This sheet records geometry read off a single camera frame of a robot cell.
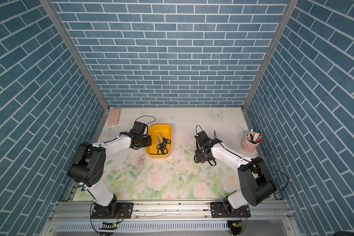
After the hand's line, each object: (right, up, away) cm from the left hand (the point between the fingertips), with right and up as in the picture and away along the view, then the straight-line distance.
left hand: (153, 141), depth 96 cm
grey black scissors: (+6, -6, 0) cm, 8 cm away
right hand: (+32, -8, -7) cm, 34 cm away
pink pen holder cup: (+60, -2, -5) cm, 61 cm away
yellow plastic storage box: (+8, +7, +9) cm, 13 cm away
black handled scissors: (+8, 0, +3) cm, 8 cm away
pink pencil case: (-35, +17, +18) cm, 42 cm away
